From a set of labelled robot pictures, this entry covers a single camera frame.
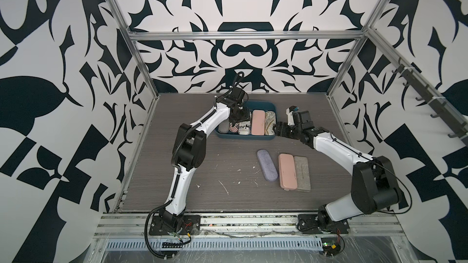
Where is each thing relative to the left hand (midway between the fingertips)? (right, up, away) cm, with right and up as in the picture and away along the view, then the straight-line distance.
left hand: (246, 115), depth 97 cm
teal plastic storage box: (+13, +6, +13) cm, 20 cm away
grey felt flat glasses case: (+25, -28, -14) cm, 40 cm away
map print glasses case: (+13, -3, +2) cm, 14 cm away
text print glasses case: (-1, -7, -1) cm, 7 cm away
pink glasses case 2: (+18, -28, -16) cm, 37 cm away
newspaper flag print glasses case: (-6, -7, +2) cm, 9 cm away
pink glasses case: (+7, -4, +2) cm, 8 cm away
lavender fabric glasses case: (+10, -24, -10) cm, 28 cm away
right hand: (+16, -5, -6) cm, 18 cm away
